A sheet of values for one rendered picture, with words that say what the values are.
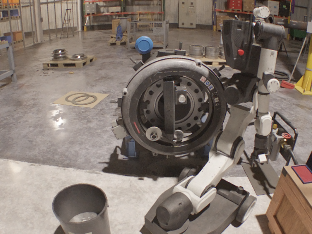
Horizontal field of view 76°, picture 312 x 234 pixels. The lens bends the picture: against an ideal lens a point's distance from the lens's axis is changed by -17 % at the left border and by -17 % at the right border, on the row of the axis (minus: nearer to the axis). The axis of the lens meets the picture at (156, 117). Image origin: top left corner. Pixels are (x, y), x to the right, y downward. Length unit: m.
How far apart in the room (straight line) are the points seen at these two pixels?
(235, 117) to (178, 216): 0.69
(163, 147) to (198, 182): 0.47
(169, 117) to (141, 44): 0.86
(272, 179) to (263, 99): 1.01
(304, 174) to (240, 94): 0.62
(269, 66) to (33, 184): 1.95
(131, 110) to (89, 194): 0.63
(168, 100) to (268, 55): 0.73
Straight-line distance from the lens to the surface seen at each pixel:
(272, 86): 1.28
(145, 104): 1.74
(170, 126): 1.67
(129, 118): 1.66
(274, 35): 1.27
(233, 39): 1.35
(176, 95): 1.52
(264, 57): 1.27
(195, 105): 1.78
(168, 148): 1.78
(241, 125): 1.49
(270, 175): 2.20
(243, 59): 1.39
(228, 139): 1.49
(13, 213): 1.95
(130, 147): 2.18
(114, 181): 1.98
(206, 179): 1.45
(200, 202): 1.36
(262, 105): 1.33
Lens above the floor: 1.29
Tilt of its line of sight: 26 degrees down
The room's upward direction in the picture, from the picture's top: straight up
